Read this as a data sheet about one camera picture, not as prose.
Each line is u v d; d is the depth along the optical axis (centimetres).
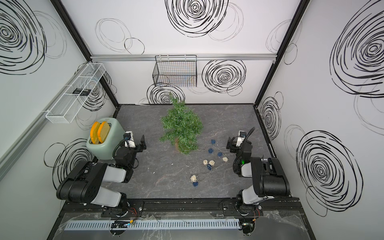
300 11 73
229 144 78
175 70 124
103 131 79
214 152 94
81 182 45
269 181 44
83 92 74
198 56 89
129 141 75
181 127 72
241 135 79
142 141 82
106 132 85
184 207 75
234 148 82
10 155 52
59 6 71
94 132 78
